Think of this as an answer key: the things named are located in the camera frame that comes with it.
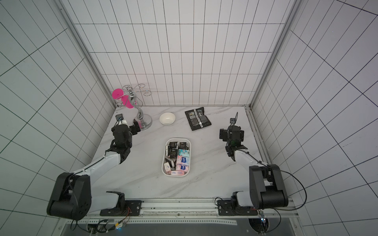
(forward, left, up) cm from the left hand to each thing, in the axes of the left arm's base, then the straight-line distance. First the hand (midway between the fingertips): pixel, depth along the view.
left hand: (127, 123), depth 87 cm
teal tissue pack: (-13, -34, -11) cm, 38 cm away
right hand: (+1, -61, -5) cm, 61 cm away
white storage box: (-23, -27, -10) cm, 37 cm away
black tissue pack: (-8, -33, -13) cm, 37 cm away
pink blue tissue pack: (-19, -34, -10) cm, 40 cm away
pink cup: (+14, +6, +11) cm, 19 cm away
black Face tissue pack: (-8, -27, -12) cm, 31 cm away
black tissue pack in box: (-13, -28, -12) cm, 33 cm away
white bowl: (+16, -21, -14) cm, 30 cm away
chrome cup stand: (+13, -1, +7) cm, 15 cm away
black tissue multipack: (+17, -43, -16) cm, 49 cm away
